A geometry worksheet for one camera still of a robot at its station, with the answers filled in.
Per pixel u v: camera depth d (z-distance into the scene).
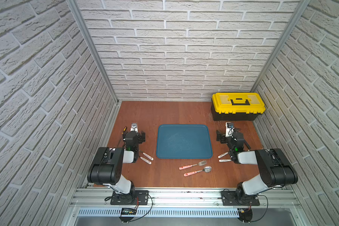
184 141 0.97
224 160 0.87
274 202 1.88
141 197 0.73
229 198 0.73
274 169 0.47
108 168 0.46
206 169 0.83
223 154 0.89
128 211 0.72
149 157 0.87
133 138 0.71
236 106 0.95
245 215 0.69
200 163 0.86
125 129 1.00
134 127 0.81
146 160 0.87
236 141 0.71
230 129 0.79
